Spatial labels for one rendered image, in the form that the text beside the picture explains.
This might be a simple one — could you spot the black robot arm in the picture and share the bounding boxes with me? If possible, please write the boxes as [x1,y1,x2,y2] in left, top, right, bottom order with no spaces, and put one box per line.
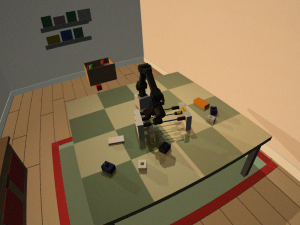
[135,63,166,119]

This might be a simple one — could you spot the white flat bar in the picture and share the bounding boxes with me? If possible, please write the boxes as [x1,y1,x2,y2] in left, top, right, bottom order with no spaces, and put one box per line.
[108,135,125,146]

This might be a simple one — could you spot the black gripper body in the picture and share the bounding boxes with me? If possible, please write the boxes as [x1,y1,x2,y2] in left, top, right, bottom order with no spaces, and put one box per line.
[148,101,163,125]

